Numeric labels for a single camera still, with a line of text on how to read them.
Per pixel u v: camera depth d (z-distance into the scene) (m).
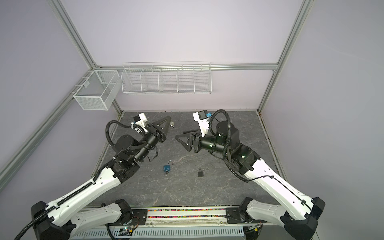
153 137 0.55
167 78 0.97
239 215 0.66
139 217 0.74
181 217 0.75
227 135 0.42
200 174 0.89
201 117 0.51
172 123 0.60
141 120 0.58
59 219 0.39
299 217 0.38
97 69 0.93
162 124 0.60
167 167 0.90
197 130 0.53
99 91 0.99
